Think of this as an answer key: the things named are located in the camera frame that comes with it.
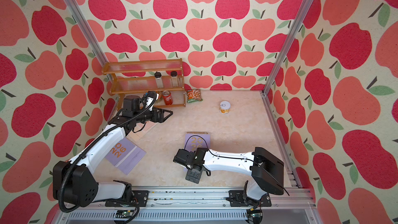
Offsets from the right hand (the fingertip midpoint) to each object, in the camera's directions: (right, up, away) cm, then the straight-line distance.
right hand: (195, 168), depth 80 cm
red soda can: (-20, +39, +24) cm, 50 cm away
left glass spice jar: (-24, +50, +17) cm, 58 cm away
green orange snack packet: (-2, +41, +35) cm, 54 cm away
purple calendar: (-40, +4, +8) cm, 41 cm away
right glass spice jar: (-14, +50, +18) cm, 56 cm away
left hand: (-15, +29, 0) cm, 33 cm away
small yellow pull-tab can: (+20, +32, +25) cm, 45 cm away
